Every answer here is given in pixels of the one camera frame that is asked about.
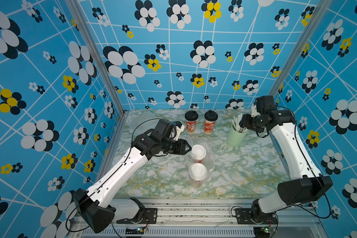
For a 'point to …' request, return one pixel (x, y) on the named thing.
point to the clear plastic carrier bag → (208, 161)
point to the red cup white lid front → (198, 152)
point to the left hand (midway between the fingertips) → (190, 147)
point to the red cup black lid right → (210, 117)
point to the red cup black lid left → (191, 117)
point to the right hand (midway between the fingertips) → (247, 123)
